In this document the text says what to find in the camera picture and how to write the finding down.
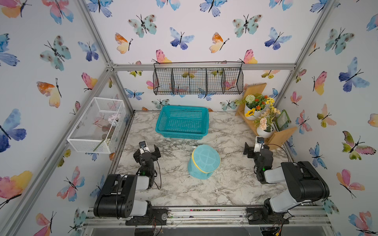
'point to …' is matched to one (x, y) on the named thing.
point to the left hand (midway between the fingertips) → (148, 145)
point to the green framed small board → (282, 120)
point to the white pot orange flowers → (255, 105)
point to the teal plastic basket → (183, 122)
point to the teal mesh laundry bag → (205, 159)
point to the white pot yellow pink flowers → (264, 123)
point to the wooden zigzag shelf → (257, 89)
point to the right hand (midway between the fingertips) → (255, 141)
